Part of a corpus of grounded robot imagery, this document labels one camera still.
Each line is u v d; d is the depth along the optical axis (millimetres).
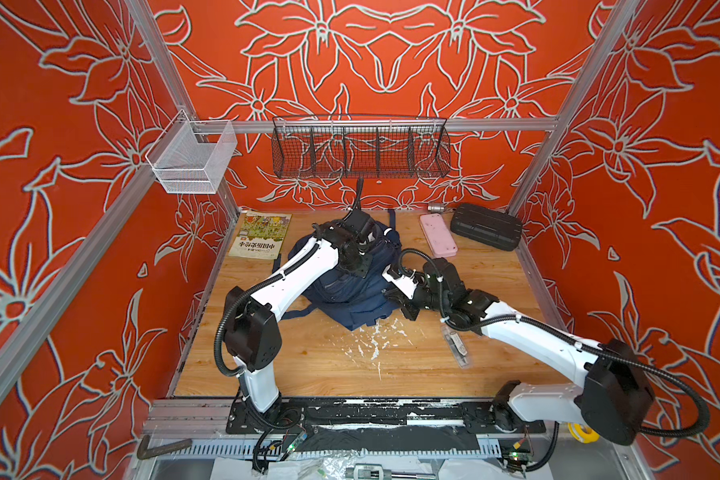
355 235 640
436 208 1176
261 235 1109
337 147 998
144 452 683
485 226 1070
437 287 599
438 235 1107
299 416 702
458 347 832
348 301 808
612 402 396
